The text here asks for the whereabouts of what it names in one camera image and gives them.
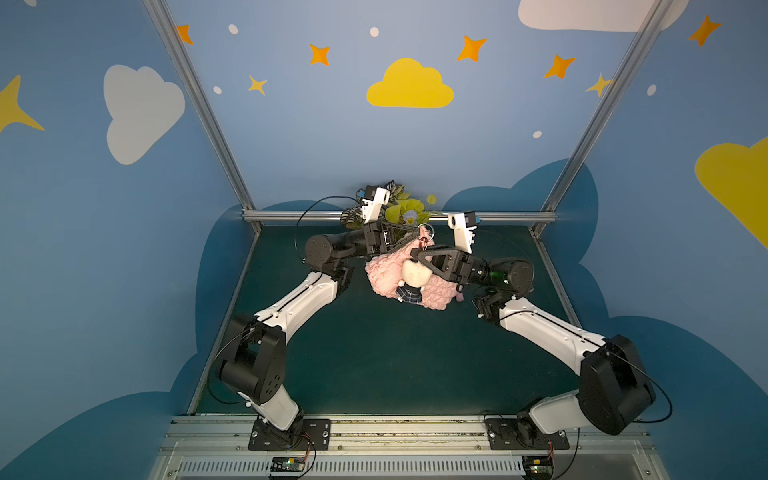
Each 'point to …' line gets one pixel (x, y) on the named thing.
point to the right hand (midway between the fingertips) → (423, 259)
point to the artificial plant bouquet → (396, 208)
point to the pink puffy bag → (385, 273)
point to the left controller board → (288, 464)
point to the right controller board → (537, 467)
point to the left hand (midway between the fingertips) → (418, 233)
